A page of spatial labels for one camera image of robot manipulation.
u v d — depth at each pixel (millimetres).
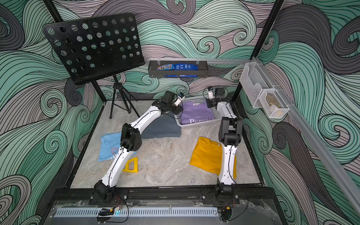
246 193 658
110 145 902
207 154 883
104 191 634
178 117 985
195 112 1065
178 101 880
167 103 813
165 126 1003
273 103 668
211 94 974
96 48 665
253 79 954
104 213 711
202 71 950
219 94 858
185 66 915
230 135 631
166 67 911
